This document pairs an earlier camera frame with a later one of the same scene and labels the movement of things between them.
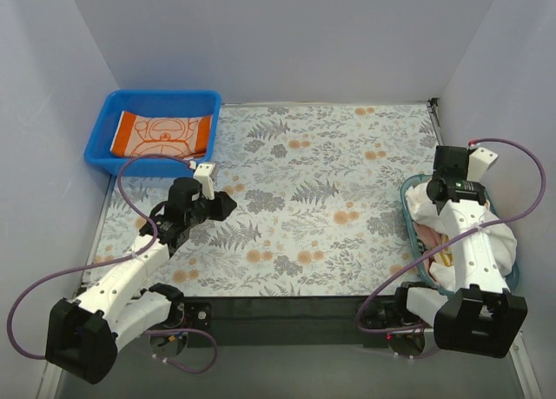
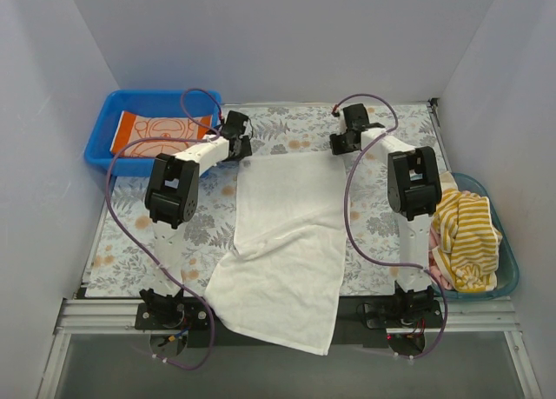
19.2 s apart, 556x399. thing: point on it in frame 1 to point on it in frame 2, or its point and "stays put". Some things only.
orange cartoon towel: x=136 y=134 stays put
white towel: x=426 y=212 to x=282 y=283
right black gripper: x=452 y=158 to x=340 y=143
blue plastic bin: x=102 y=140 stays put
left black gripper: x=213 y=206 to x=242 y=147
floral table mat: x=318 y=189 stays put
